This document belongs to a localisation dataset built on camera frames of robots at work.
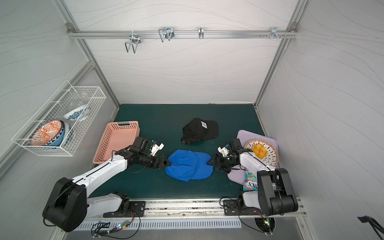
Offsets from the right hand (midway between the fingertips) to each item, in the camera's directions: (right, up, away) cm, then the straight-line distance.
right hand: (213, 165), depth 85 cm
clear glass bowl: (-72, +38, -5) cm, 82 cm away
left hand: (-26, +2, -6) cm, 26 cm away
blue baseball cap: (-15, +1, -2) cm, 15 cm away
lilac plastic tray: (+14, -5, -1) cm, 15 cm away
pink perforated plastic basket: (-64, +15, +16) cm, 68 cm away
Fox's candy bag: (+19, -7, -7) cm, 22 cm away
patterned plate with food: (+37, +4, +5) cm, 38 cm away
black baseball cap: (-9, +20, +13) cm, 25 cm away
